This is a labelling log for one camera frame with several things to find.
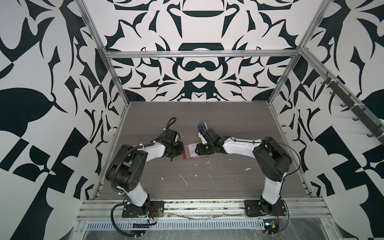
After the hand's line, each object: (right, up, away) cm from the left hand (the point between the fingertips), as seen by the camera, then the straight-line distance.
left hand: (186, 147), depth 93 cm
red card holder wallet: (+2, -3, 0) cm, 4 cm away
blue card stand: (+9, +12, +11) cm, 19 cm away
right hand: (+7, -1, -1) cm, 8 cm away
